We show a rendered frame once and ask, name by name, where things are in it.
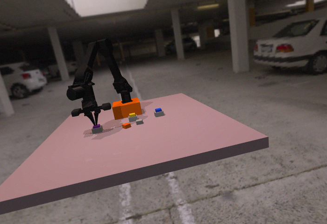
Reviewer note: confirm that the yellow button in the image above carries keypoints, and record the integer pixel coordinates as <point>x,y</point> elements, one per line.
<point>132,117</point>

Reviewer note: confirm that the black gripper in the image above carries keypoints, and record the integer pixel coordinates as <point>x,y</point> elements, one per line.
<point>106,106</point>

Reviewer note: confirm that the blue button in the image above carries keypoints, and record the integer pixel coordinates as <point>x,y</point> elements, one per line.
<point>158,112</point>

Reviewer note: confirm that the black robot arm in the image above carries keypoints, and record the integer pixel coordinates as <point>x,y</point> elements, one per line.
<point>82,84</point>

